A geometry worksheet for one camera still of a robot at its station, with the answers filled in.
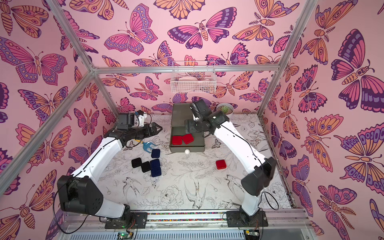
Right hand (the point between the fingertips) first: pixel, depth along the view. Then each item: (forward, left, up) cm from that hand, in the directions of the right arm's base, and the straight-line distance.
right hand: (189, 127), depth 76 cm
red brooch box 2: (+2, +1, -13) cm, 14 cm away
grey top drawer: (-1, +4, -13) cm, 14 cm away
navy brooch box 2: (-15, +21, -26) cm, 36 cm away
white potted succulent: (+32, -25, -16) cm, 44 cm away
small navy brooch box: (0, +24, -27) cm, 36 cm away
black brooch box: (-7, +34, -28) cm, 45 cm away
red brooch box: (-2, +7, -9) cm, 12 cm away
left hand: (+3, +18, -6) cm, 19 cm away
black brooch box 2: (-10, +28, -27) cm, 40 cm away
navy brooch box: (-8, +22, -27) cm, 36 cm away
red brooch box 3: (-7, -19, -28) cm, 34 cm away
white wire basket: (+36, -1, +6) cm, 37 cm away
